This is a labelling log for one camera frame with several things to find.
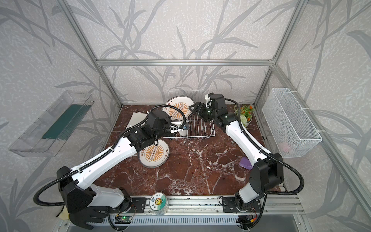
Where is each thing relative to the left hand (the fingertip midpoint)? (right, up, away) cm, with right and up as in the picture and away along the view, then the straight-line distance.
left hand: (177, 114), depth 74 cm
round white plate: (+1, +7, +9) cm, 11 cm away
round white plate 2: (-22, -26, +15) cm, 38 cm away
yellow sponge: (-55, -50, -4) cm, 74 cm away
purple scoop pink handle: (+40, -30, +16) cm, 53 cm away
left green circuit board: (-27, -52, -3) cm, 59 cm away
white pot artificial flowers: (+43, +2, +21) cm, 48 cm away
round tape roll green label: (-8, -42, -7) cm, 43 cm away
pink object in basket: (+54, -16, -2) cm, 57 cm away
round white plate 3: (-17, -27, +17) cm, 36 cm away
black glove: (-42, -49, -5) cm, 65 cm away
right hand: (+8, +5, +5) cm, 10 cm away
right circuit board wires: (+35, -53, -4) cm, 63 cm away
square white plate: (-36, -2, +35) cm, 50 cm away
